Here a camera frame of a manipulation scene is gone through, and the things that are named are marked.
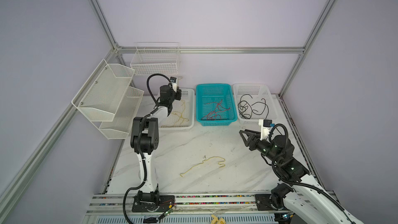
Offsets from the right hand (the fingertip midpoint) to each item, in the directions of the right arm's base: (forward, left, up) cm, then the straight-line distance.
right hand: (241, 131), depth 71 cm
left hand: (+38, +36, -5) cm, 53 cm away
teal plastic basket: (+41, +10, -26) cm, 49 cm away
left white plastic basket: (+28, +34, -23) cm, 49 cm away
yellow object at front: (-32, +12, -24) cm, 42 cm away
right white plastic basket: (+39, -19, -21) cm, 48 cm away
